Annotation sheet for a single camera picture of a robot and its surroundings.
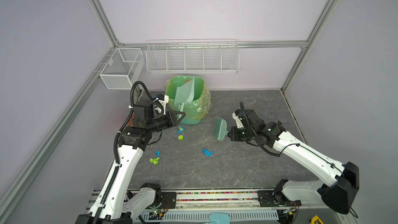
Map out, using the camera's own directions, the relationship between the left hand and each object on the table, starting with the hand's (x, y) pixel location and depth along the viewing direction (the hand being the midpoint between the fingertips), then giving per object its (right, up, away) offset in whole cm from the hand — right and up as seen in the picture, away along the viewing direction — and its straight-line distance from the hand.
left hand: (183, 117), depth 68 cm
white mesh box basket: (-45, +30, +32) cm, 63 cm away
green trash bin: (+6, +4, +15) cm, 16 cm away
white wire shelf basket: (+2, +37, +32) cm, 49 cm away
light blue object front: (+16, -46, +2) cm, 49 cm away
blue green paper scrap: (-6, -10, +31) cm, 33 cm away
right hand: (+21, -10, +8) cm, 25 cm away
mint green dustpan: (-1, +12, +10) cm, 15 cm away
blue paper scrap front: (+10, -22, +21) cm, 32 cm away
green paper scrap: (-5, -15, +26) cm, 30 cm away
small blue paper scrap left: (-18, -23, +21) cm, 36 cm away
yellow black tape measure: (+59, -45, 0) cm, 74 cm away
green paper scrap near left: (-18, -26, +17) cm, 36 cm away
